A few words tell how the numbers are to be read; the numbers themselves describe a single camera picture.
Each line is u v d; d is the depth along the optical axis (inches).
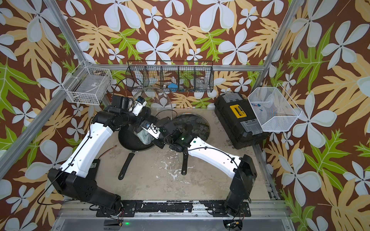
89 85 33.7
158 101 46.7
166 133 21.2
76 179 15.6
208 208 29.6
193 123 44.9
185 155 33.7
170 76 38.4
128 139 37.9
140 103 26.2
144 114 29.6
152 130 23.5
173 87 36.8
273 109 33.2
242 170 16.1
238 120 35.7
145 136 28.0
